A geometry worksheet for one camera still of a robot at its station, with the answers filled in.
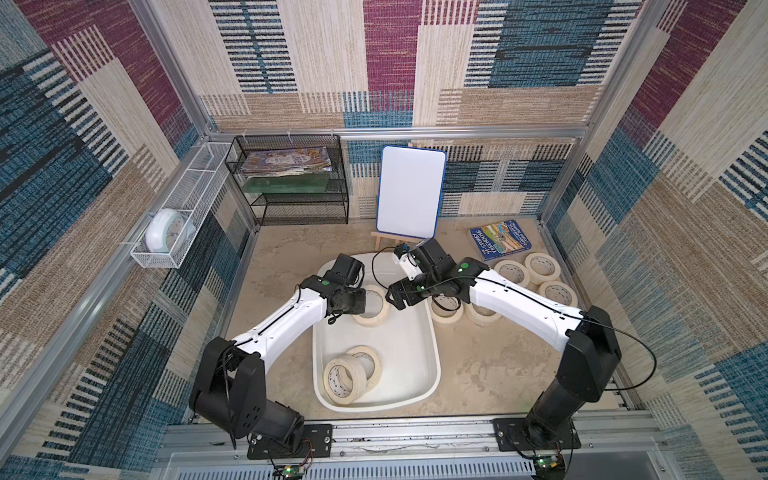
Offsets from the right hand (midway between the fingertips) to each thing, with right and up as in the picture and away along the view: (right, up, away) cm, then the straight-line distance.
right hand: (398, 288), depth 82 cm
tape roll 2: (-14, -24, -3) cm, 28 cm away
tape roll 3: (-6, -23, -2) cm, 24 cm away
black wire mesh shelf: (-39, +26, +37) cm, 60 cm away
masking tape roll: (+40, +3, +23) cm, 46 cm away
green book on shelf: (-35, +31, +13) cm, 48 cm away
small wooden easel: (0, +14, +25) cm, 29 cm away
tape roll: (-5, -5, +1) cm, 8 cm away
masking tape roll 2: (+50, +4, +23) cm, 55 cm away
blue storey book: (+38, +14, +30) cm, 50 cm away
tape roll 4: (+53, -3, +17) cm, 56 cm away
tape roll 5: (+11, -3, -12) cm, 16 cm away
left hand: (-12, -4, +5) cm, 14 cm away
